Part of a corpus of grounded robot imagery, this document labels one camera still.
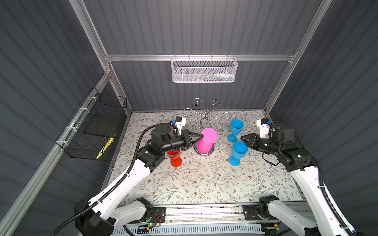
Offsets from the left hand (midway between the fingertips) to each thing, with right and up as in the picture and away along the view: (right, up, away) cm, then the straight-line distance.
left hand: (204, 136), depth 63 cm
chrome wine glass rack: (+2, +8, +13) cm, 15 cm away
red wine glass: (-16, -17, +29) cm, 37 cm away
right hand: (+19, -2, +6) cm, 21 cm away
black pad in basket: (-51, +5, +11) cm, 53 cm away
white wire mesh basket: (+5, +52, +61) cm, 80 cm away
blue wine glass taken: (+22, +4, +29) cm, 37 cm away
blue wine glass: (+22, -10, +22) cm, 33 cm away
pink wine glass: (+1, -5, +9) cm, 11 cm away
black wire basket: (-57, 0, +11) cm, 58 cm away
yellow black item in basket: (-44, -3, +7) cm, 45 cm away
